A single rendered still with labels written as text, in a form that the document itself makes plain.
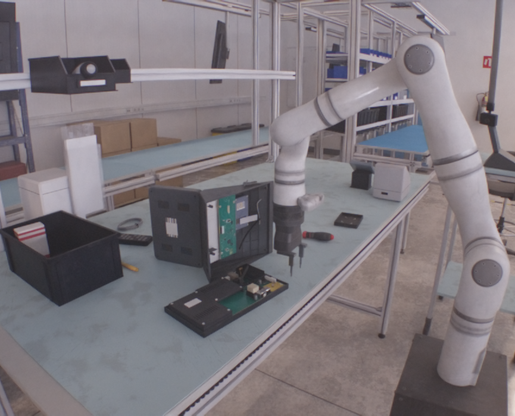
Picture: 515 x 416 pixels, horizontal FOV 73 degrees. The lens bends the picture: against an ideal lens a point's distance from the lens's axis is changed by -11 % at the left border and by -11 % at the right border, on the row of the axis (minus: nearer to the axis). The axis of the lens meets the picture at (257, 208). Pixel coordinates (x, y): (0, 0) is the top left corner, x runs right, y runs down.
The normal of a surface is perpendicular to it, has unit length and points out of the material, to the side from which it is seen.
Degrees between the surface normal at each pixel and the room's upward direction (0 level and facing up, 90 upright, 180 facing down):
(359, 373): 0
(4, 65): 97
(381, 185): 90
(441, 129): 90
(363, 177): 90
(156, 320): 0
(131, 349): 0
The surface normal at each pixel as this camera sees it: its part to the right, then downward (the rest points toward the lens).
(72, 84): 0.82, 0.23
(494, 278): -0.33, 0.32
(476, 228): -0.31, 0.57
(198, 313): 0.00, -0.95
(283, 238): -0.48, -0.07
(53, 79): -0.58, 0.26
